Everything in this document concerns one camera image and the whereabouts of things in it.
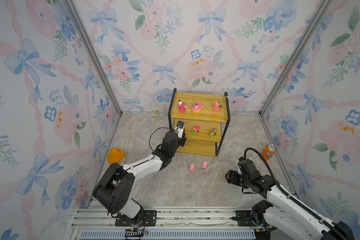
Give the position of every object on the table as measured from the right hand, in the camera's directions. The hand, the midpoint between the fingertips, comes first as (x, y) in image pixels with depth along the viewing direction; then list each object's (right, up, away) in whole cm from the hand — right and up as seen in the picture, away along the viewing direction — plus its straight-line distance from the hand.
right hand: (229, 176), depth 84 cm
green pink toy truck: (-19, +26, +1) cm, 32 cm away
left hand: (-26, +28, 0) cm, 38 cm away
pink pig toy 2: (-20, +4, +6) cm, 22 cm away
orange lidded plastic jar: (-64, +12, 0) cm, 65 cm away
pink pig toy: (-13, +5, +7) cm, 15 cm away
